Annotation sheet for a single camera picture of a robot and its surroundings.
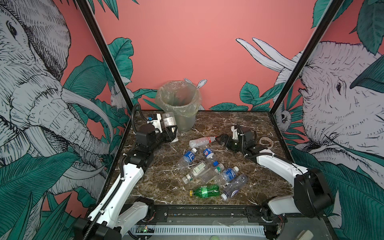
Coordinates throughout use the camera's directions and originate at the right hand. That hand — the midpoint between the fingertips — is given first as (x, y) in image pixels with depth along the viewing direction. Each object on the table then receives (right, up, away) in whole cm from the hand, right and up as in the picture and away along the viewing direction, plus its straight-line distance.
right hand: (218, 139), depth 84 cm
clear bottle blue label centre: (+5, -20, -3) cm, 21 cm away
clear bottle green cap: (-4, -21, +4) cm, 22 cm away
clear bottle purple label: (+7, -28, -2) cm, 29 cm away
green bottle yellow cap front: (-7, -27, -8) cm, 29 cm away
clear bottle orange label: (-26, +11, -14) cm, 31 cm away
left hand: (-24, +8, -12) cm, 28 cm away
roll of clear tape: (+37, -4, +19) cm, 42 cm away
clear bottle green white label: (-11, -21, +1) cm, 24 cm away
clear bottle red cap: (-9, -3, +13) cm, 16 cm away
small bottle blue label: (-5, -10, +6) cm, 13 cm away
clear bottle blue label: (-18, -12, +4) cm, 21 cm away
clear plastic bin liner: (-23, +29, +29) cm, 47 cm away
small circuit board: (-38, -42, -15) cm, 58 cm away
